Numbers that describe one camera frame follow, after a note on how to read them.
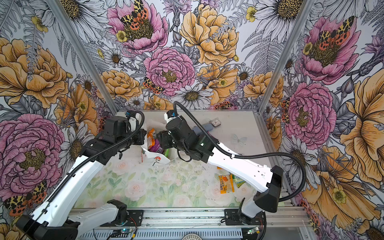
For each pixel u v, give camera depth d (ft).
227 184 2.73
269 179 1.34
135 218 2.40
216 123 3.66
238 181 2.79
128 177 2.88
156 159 2.53
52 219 1.22
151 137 2.67
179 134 1.54
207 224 2.43
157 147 2.73
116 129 1.73
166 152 2.71
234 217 2.42
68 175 1.37
